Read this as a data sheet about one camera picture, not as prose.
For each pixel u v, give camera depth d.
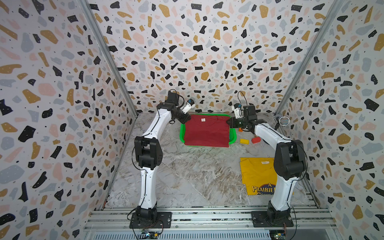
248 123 0.76
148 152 0.58
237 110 0.87
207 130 0.96
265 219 0.73
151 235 0.70
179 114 0.85
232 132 1.00
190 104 0.86
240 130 0.86
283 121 0.82
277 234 0.71
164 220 0.73
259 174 0.89
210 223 0.73
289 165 0.53
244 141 1.05
